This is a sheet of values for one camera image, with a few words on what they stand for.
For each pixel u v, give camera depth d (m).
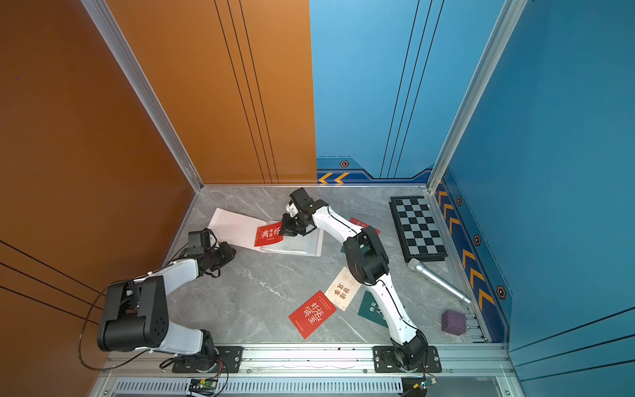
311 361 0.75
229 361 0.74
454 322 0.76
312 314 0.82
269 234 0.98
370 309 0.83
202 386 0.72
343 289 0.87
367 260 0.62
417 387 0.69
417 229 1.00
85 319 0.67
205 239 0.75
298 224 0.85
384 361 0.72
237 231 1.05
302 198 0.82
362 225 0.63
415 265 0.89
